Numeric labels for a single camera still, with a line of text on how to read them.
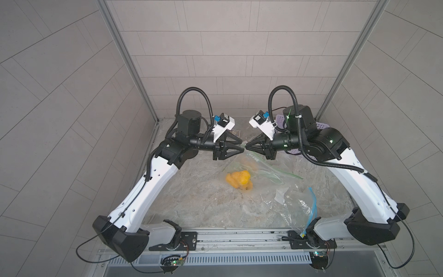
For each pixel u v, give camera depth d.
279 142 0.50
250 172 0.74
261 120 0.49
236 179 0.74
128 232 0.37
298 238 0.70
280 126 0.50
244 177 0.74
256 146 0.57
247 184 0.75
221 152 0.52
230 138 0.57
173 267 0.65
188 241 0.71
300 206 0.71
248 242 0.71
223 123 0.49
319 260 0.68
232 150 0.53
